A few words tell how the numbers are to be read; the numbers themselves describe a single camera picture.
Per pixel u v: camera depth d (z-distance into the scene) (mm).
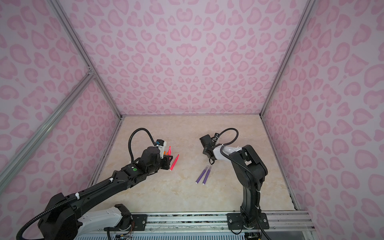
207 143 785
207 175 882
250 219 617
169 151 803
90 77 883
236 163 540
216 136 882
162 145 732
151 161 619
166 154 789
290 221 750
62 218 396
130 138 598
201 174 895
